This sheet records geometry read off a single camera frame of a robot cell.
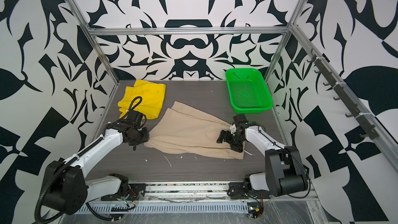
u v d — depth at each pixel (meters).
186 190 0.76
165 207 0.71
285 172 0.42
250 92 1.13
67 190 0.40
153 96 1.08
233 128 0.84
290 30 0.89
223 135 0.81
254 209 0.71
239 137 0.67
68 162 0.42
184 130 0.92
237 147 0.79
